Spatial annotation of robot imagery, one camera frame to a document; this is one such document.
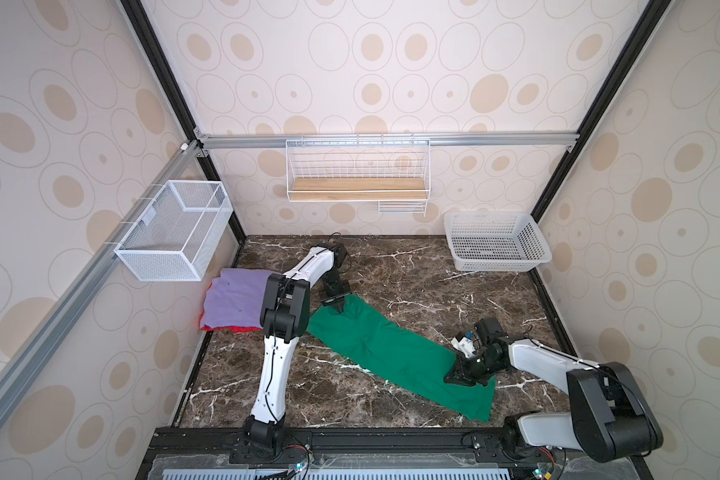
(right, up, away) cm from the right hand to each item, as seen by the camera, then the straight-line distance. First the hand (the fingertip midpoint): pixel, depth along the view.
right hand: (446, 383), depth 84 cm
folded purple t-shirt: (-64, +23, +11) cm, 69 cm away
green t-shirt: (-11, +5, +5) cm, 13 cm away
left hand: (-28, +21, +15) cm, 38 cm away
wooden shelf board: (-24, +61, +16) cm, 67 cm away
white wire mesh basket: (-92, +44, +24) cm, 105 cm away
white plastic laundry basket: (+30, +43, +37) cm, 64 cm away
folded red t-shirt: (-67, +13, +10) cm, 69 cm away
